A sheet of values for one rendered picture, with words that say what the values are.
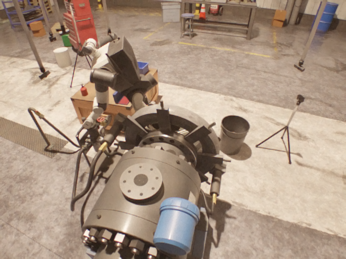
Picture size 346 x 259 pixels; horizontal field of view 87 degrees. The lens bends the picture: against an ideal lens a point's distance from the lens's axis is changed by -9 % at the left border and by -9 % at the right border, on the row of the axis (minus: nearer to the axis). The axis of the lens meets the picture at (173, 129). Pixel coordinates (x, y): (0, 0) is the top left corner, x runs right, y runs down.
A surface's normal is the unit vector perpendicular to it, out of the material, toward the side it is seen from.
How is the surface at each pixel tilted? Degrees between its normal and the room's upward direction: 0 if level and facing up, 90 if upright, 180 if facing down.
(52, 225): 0
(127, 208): 3
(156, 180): 0
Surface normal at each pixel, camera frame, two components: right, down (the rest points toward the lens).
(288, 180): 0.00, -0.74
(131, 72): 0.14, 0.78
